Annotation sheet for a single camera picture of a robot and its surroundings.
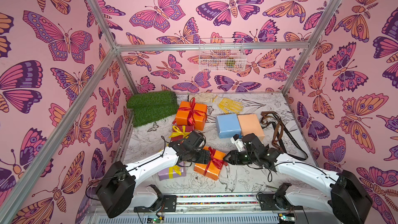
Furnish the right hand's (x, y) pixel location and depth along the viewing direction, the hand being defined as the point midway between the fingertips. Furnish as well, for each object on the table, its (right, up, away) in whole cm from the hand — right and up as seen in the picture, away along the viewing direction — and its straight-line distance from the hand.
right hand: (226, 158), depth 79 cm
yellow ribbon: (-25, -4, -3) cm, 25 cm away
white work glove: (-12, +34, +38) cm, 52 cm away
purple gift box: (-31, -7, -3) cm, 32 cm away
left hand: (-10, 0, +2) cm, 10 cm away
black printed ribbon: (+46, -2, +8) cm, 47 cm away
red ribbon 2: (-4, -2, -2) cm, 5 cm away
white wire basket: (0, +58, +15) cm, 60 cm away
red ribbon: (-19, +17, +13) cm, 29 cm away
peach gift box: (+18, +16, +19) cm, 30 cm away
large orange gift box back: (-25, +20, +17) cm, 37 cm away
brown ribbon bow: (+33, +21, +28) cm, 48 cm away
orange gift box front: (-7, -5, -3) cm, 9 cm away
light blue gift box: (+4, +15, +15) cm, 22 cm away
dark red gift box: (-26, +8, +12) cm, 30 cm away
